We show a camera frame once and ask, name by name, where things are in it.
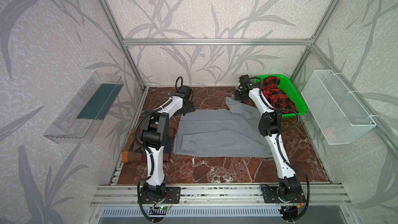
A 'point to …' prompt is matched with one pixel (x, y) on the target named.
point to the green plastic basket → (286, 86)
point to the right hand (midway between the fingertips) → (238, 92)
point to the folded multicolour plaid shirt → (133, 152)
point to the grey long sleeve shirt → (234, 131)
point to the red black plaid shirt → (275, 97)
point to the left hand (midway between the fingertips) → (187, 105)
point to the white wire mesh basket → (340, 116)
